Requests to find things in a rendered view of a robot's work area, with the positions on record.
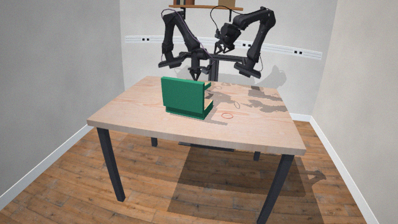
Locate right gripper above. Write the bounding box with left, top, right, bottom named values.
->
left=188, top=59, right=211, bottom=81

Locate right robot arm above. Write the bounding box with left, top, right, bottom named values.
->
left=158, top=11, right=209, bottom=65

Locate green jewelry box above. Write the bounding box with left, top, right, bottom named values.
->
left=161, top=77, right=213, bottom=120

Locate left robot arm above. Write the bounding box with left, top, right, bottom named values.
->
left=220, top=6, right=276, bottom=76

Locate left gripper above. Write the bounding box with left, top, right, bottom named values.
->
left=214, top=30, right=236, bottom=55

